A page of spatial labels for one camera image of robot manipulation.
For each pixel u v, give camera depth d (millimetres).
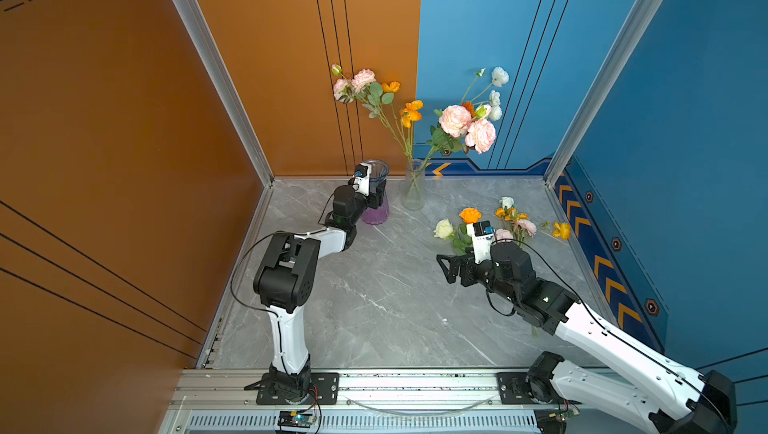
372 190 866
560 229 1025
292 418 710
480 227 632
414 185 1021
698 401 390
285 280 529
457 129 682
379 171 931
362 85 843
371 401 726
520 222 1006
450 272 666
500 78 874
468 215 1044
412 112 826
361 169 809
